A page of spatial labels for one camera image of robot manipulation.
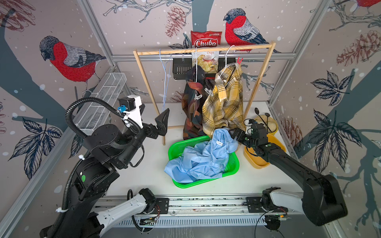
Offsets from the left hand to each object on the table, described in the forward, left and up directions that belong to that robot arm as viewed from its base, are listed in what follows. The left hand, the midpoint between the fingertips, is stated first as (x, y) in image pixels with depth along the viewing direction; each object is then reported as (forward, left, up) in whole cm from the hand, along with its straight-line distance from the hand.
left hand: (159, 104), depth 48 cm
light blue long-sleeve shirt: (-4, -18, -37) cm, 41 cm away
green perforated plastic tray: (+4, -1, -43) cm, 43 cm away
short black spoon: (+34, -65, -46) cm, 86 cm away
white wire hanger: (+57, +9, -28) cm, 64 cm away
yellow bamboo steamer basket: (+26, -64, -46) cm, 83 cm away
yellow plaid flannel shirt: (+33, -32, -37) cm, 59 cm away
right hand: (+14, -35, -39) cm, 54 cm away
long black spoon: (+37, -57, -44) cm, 81 cm away
